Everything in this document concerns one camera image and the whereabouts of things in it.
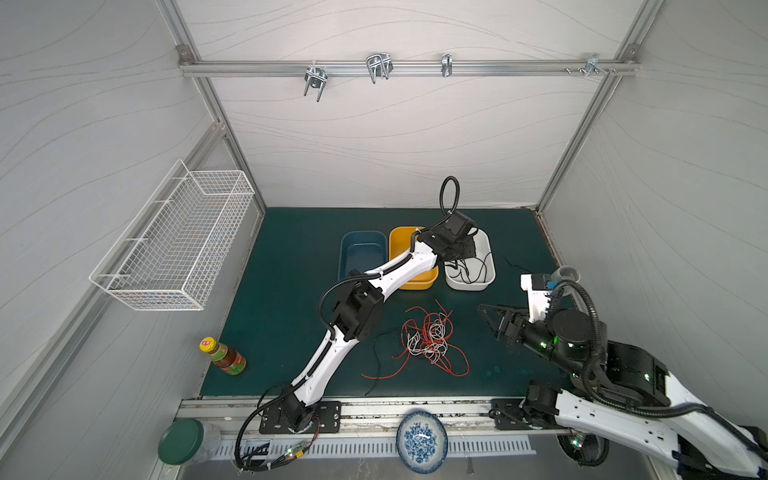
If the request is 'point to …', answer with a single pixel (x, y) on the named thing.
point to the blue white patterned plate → (422, 441)
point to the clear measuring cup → (564, 273)
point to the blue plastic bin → (362, 250)
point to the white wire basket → (173, 253)
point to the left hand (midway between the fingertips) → (477, 243)
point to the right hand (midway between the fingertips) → (491, 300)
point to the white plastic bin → (483, 241)
